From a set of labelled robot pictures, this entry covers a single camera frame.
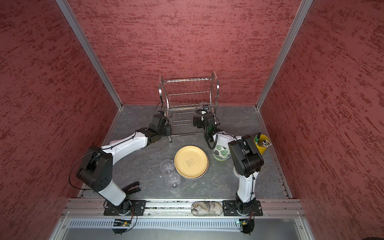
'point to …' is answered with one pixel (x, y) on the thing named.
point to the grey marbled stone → (207, 208)
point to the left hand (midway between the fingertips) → (169, 130)
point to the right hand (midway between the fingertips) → (200, 117)
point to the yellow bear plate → (191, 162)
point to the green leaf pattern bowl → (221, 152)
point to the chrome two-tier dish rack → (180, 98)
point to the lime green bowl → (222, 158)
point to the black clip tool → (133, 188)
